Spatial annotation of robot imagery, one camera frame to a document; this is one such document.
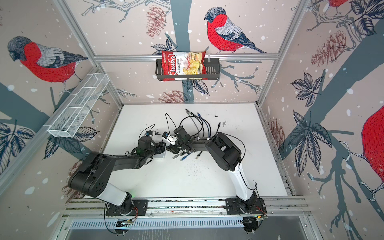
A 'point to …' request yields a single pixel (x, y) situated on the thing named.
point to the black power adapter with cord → (149, 132)
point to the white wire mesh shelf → (68, 121)
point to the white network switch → (161, 155)
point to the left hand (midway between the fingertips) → (161, 144)
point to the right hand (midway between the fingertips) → (168, 146)
